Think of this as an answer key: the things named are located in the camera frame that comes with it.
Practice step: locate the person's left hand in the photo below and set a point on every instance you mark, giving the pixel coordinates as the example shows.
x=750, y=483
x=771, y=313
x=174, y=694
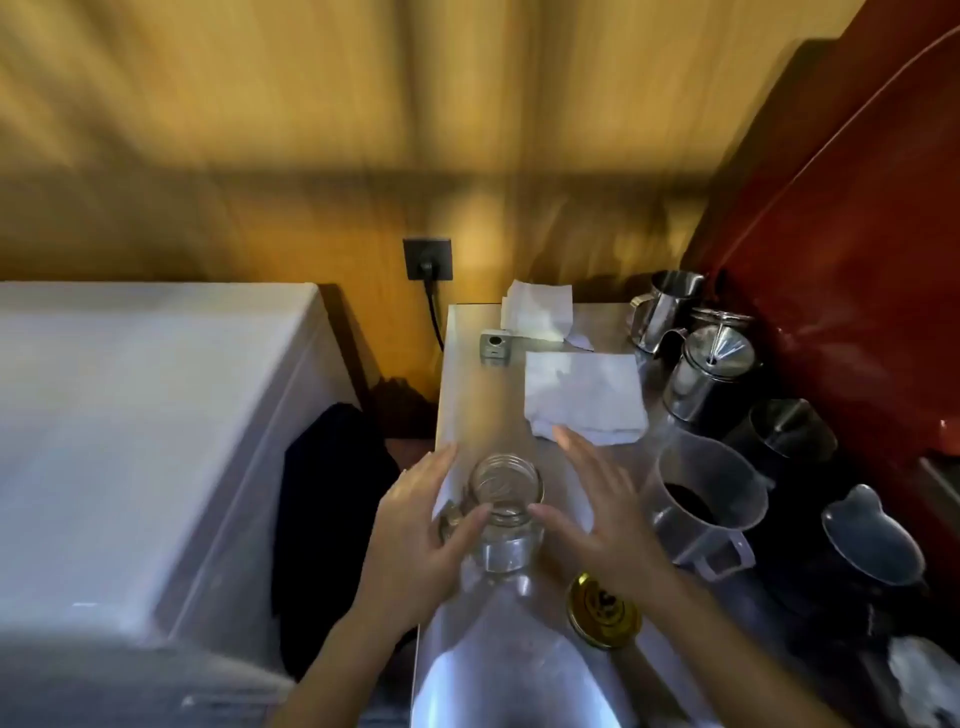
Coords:
x=416, y=540

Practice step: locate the person's right hand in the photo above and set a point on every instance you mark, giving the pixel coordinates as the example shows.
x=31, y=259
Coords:
x=619, y=532

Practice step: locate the gold metal lid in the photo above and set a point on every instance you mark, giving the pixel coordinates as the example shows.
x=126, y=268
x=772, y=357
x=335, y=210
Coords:
x=596, y=611

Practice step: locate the clear plastic measuring jug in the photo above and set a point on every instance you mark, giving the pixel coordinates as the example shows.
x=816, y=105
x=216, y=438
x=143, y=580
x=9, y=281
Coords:
x=716, y=469

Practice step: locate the person's right forearm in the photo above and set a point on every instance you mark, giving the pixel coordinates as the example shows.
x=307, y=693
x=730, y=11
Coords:
x=727, y=660

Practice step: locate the steel pot with funnel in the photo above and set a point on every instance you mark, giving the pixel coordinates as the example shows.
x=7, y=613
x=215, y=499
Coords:
x=705, y=382

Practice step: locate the black cloth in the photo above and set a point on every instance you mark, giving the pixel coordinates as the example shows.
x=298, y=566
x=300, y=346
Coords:
x=330, y=510

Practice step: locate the flat white napkin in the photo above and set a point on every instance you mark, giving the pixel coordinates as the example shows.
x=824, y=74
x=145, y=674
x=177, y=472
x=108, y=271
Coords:
x=585, y=394

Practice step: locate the dark steel pitcher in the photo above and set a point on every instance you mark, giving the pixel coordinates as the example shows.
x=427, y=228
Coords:
x=787, y=435

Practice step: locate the small grey cube device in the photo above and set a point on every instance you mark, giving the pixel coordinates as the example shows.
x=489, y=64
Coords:
x=495, y=349

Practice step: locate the shiny steel milk pitcher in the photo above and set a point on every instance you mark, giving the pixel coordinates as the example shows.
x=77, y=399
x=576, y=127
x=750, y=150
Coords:
x=664, y=307

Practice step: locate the folded white paper stack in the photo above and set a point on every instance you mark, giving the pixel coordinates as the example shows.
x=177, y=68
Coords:
x=536, y=311

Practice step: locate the steel rimmed round container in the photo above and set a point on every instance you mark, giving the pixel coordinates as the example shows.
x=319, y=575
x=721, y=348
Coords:
x=724, y=316

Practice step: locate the white chest freezer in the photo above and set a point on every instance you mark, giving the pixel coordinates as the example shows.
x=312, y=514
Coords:
x=135, y=435

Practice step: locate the crumpled white paper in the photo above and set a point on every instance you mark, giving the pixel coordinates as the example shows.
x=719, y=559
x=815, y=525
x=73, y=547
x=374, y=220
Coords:
x=926, y=675

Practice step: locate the red coffee machine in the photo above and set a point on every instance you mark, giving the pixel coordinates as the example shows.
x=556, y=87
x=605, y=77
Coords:
x=862, y=262

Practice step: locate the dark grey wall socket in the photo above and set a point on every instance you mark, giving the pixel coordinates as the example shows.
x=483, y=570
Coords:
x=412, y=251

